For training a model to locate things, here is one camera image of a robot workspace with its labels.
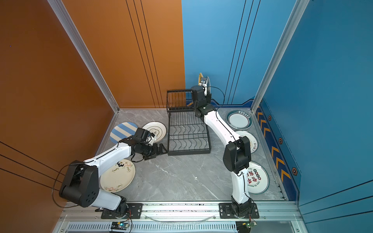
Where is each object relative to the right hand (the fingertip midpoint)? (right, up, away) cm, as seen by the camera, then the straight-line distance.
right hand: (205, 90), depth 87 cm
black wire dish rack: (-11, -28, +15) cm, 34 cm away
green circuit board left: (-44, -70, -16) cm, 85 cm away
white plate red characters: (+30, -53, -4) cm, 61 cm away
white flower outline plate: (-33, -24, +19) cm, 45 cm away
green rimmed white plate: (+29, -18, +25) cm, 42 cm away
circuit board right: (+17, -70, -17) cm, 74 cm away
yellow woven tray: (-3, +9, +7) cm, 12 cm away
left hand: (-26, -37, +1) cm, 45 cm away
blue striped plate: (-60, -26, +20) cm, 68 cm away
